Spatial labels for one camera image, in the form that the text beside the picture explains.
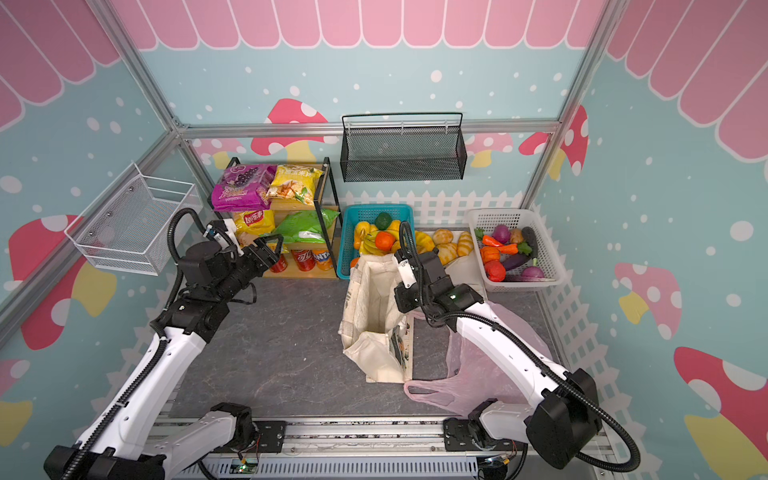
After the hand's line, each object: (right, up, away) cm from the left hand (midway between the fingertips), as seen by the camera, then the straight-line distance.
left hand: (277, 246), depth 73 cm
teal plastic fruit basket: (+13, +14, +42) cm, 46 cm away
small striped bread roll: (+56, +2, +40) cm, 68 cm away
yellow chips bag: (-13, +8, +17) cm, 23 cm away
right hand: (+29, -11, +6) cm, 32 cm away
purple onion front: (+75, -7, +28) cm, 81 cm away
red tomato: (+62, -7, +25) cm, 67 cm away
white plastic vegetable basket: (+76, +12, +41) cm, 88 cm away
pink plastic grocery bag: (+51, -36, +6) cm, 63 cm away
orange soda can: (+5, -3, +27) cm, 28 cm away
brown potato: (+75, +6, +40) cm, 85 cm away
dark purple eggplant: (+71, -4, +34) cm, 79 cm away
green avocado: (+24, +11, +40) cm, 48 cm away
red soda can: (-2, -3, +27) cm, 28 cm away
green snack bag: (+2, +6, +13) cm, 14 cm away
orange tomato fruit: (+25, +3, +33) cm, 42 cm away
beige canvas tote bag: (+24, -20, -6) cm, 32 cm away
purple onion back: (+69, +6, +40) cm, 80 cm away
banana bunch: (+18, +4, +34) cm, 39 cm away
